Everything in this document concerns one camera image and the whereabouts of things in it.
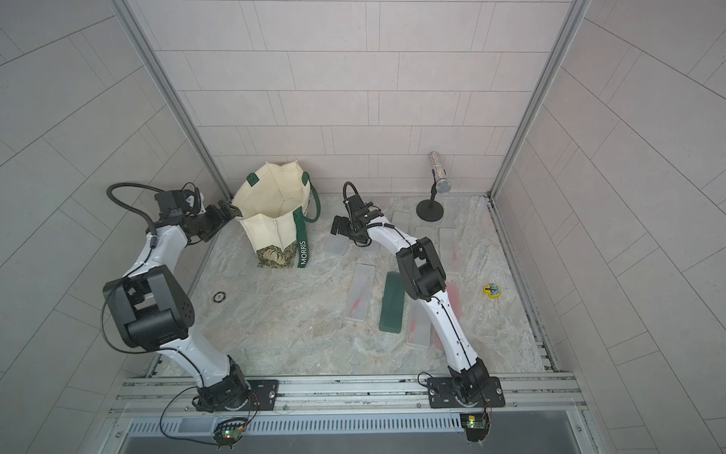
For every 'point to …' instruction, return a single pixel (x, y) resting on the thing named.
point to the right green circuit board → (476, 426)
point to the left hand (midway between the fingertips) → (233, 209)
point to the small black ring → (219, 297)
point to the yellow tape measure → (492, 290)
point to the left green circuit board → (229, 431)
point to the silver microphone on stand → (431, 210)
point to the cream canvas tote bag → (273, 206)
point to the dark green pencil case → (392, 304)
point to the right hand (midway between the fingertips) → (342, 230)
